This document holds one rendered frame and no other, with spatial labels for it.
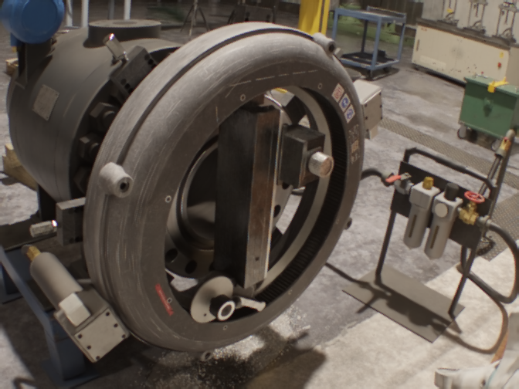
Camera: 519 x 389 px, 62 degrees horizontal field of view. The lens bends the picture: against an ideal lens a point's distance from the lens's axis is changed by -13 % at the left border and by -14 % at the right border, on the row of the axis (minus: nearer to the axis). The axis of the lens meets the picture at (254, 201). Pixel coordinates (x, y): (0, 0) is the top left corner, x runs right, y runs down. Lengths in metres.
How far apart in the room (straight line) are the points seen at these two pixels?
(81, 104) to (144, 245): 0.43
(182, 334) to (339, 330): 0.78
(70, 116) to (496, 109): 3.56
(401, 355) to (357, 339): 0.16
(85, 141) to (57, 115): 0.15
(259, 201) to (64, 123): 0.50
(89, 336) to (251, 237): 0.38
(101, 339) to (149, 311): 0.11
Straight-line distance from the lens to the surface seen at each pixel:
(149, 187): 0.79
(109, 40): 0.83
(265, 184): 0.95
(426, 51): 7.68
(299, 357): 1.56
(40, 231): 0.88
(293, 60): 0.94
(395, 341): 1.71
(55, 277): 1.05
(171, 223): 1.03
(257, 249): 1.02
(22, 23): 1.38
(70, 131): 1.14
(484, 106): 4.20
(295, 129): 0.97
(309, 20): 4.62
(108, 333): 0.95
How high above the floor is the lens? 1.07
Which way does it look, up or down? 26 degrees down
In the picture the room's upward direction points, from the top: 6 degrees clockwise
